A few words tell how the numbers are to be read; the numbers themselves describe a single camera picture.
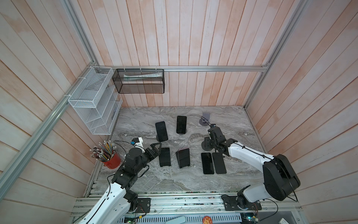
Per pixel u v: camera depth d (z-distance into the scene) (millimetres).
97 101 673
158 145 729
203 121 1069
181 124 964
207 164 887
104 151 814
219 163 876
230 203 729
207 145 819
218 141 687
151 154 671
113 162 799
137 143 696
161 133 950
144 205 734
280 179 433
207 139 821
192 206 744
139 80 1021
